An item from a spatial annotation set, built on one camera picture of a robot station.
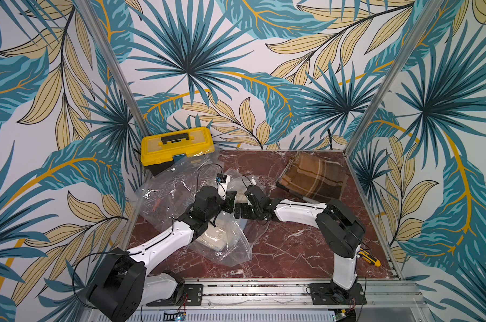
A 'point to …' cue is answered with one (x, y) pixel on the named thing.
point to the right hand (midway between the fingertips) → (240, 212)
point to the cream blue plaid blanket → (223, 235)
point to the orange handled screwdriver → (156, 205)
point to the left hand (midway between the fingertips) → (235, 194)
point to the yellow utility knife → (370, 258)
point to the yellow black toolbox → (157, 150)
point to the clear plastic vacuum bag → (164, 197)
